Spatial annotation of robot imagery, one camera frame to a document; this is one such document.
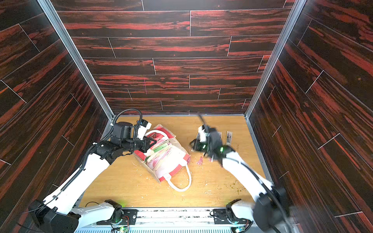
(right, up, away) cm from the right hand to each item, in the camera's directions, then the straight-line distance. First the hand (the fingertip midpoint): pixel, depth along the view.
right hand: (192, 143), depth 81 cm
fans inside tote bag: (-21, -6, +12) cm, 25 cm away
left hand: (-19, +2, -8) cm, 21 cm away
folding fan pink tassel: (+6, -13, +12) cm, 19 cm away
